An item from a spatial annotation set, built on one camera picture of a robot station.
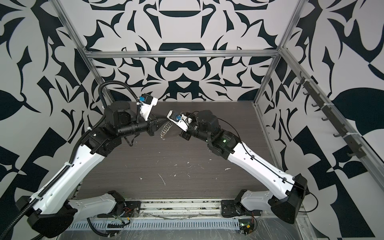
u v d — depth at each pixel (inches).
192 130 21.5
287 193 15.2
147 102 20.5
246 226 27.9
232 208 29.2
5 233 13.1
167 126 25.9
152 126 20.9
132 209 28.9
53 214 15.2
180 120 20.3
